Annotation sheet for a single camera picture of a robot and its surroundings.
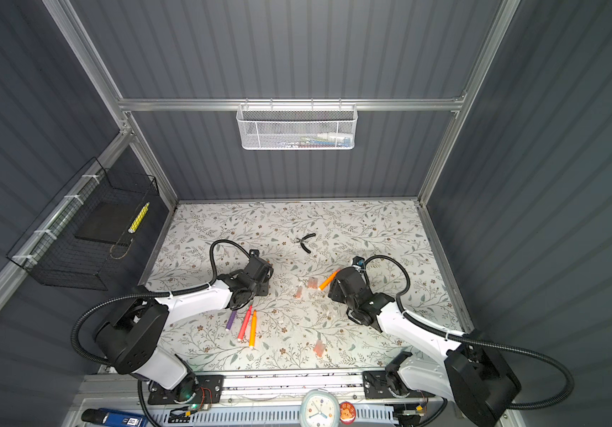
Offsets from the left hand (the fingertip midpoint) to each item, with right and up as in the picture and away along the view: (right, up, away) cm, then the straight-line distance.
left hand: (261, 280), depth 92 cm
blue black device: (-34, -30, -25) cm, 51 cm away
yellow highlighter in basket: (-33, +21, -14) cm, 42 cm away
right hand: (+27, -1, -5) cm, 28 cm away
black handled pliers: (+15, +14, +16) cm, 26 cm away
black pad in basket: (-40, +20, -17) cm, 48 cm away
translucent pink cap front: (+20, -18, -12) cm, 30 cm away
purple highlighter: (-9, -12, -6) cm, 16 cm away
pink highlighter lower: (-4, -13, -8) cm, 16 cm away
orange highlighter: (+24, 0, +4) cm, 24 cm away
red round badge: (+27, -30, -23) cm, 47 cm away
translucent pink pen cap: (+13, -4, +1) cm, 14 cm away
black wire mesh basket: (-45, +15, -20) cm, 52 cm away
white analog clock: (+20, -29, -23) cm, 42 cm away
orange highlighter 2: (-1, -14, -8) cm, 16 cm away
